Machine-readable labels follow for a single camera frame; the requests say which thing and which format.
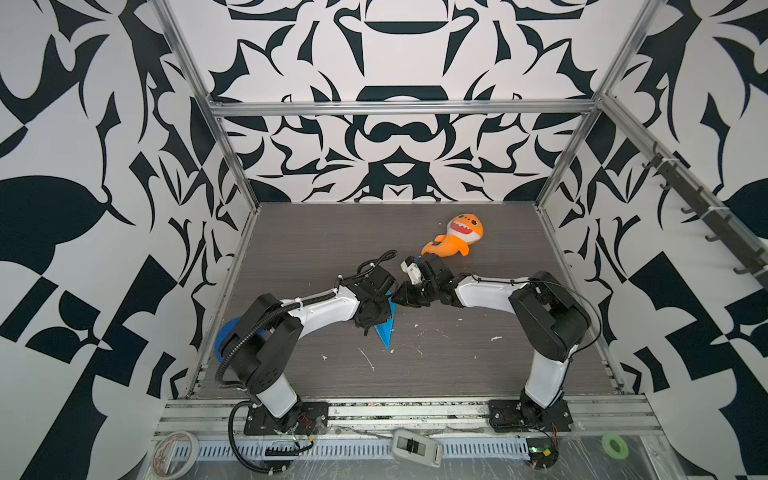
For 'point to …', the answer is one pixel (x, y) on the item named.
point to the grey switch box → (416, 448)
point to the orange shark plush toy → (463, 230)
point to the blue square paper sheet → (385, 330)
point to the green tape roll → (607, 446)
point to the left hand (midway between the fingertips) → (388, 311)
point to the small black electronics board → (542, 451)
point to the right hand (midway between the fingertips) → (394, 297)
